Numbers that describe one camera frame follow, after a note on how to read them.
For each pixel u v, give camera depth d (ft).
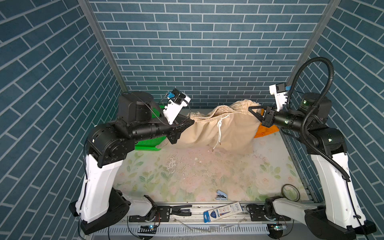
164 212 2.42
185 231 2.53
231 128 2.07
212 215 2.38
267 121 1.58
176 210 2.42
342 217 1.16
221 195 2.58
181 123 1.32
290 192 2.67
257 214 2.40
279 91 1.54
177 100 1.22
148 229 2.37
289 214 1.86
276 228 2.36
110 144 0.95
